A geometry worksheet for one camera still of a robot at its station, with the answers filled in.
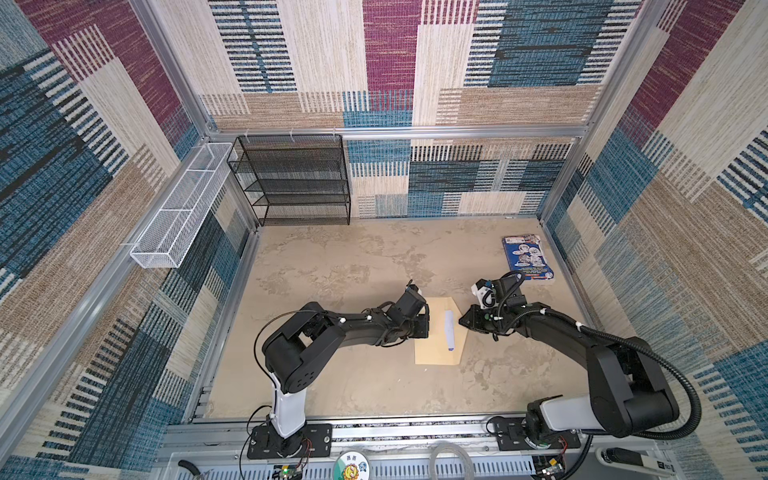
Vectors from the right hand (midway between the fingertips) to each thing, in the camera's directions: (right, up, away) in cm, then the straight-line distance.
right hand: (462, 325), depth 89 cm
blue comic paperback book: (+27, +20, +18) cm, 38 cm away
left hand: (-9, -1, +2) cm, 10 cm away
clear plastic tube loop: (-7, -26, -15) cm, 31 cm away
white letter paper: (-3, -2, +2) cm, 4 cm away
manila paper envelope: (-5, -5, +1) cm, 7 cm away
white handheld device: (+35, -25, -22) cm, 48 cm away
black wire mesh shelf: (-56, +47, +20) cm, 76 cm away
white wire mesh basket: (-74, +25, -17) cm, 80 cm away
